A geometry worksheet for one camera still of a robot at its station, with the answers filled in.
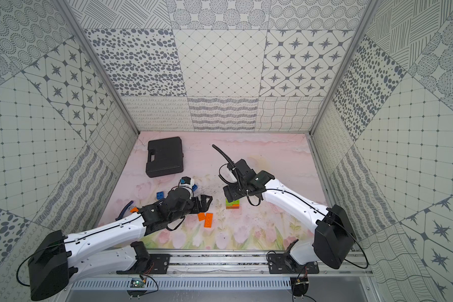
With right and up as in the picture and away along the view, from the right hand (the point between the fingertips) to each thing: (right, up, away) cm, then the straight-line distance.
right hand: (235, 192), depth 82 cm
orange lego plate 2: (-13, -14, +4) cm, 19 cm away
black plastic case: (-39, +15, +21) cm, 47 cm away
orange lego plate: (-16, -12, +4) cm, 21 cm away
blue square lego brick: (-38, -4, +10) cm, 39 cm away
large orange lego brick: (-49, -10, +7) cm, 50 cm away
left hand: (-11, -3, -4) cm, 12 cm away
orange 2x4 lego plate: (-2, -9, +7) cm, 11 cm away
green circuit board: (-38, -33, -10) cm, 52 cm away
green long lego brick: (-1, -2, -8) cm, 9 cm away
